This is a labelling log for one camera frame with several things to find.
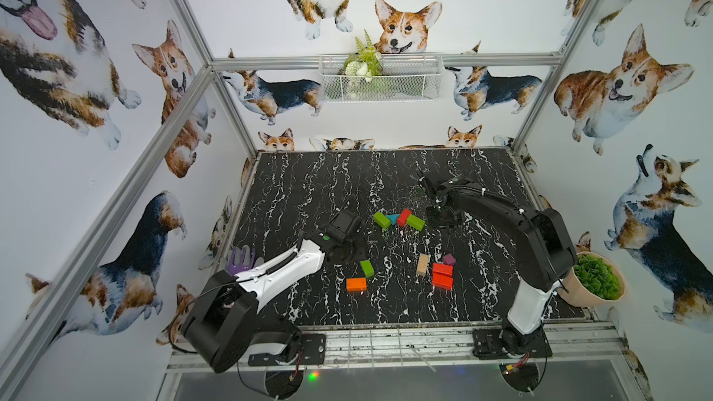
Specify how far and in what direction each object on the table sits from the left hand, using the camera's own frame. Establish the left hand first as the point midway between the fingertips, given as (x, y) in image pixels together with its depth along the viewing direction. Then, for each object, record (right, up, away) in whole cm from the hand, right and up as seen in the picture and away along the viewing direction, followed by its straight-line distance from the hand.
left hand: (367, 248), depth 85 cm
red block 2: (+23, -8, +1) cm, 24 cm away
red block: (+13, +8, +13) cm, 19 cm away
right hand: (+22, +7, +5) cm, 24 cm away
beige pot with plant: (+60, -6, -12) cm, 62 cm away
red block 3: (+24, -11, -2) cm, 26 cm away
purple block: (+26, -4, +3) cm, 26 cm away
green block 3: (+16, +6, +11) cm, 21 cm away
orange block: (-4, -11, -1) cm, 11 cm away
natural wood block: (+17, -5, +1) cm, 18 cm away
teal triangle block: (+9, +7, +12) cm, 17 cm away
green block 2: (0, -6, +1) cm, 6 cm away
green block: (+5, +6, +13) cm, 15 cm away
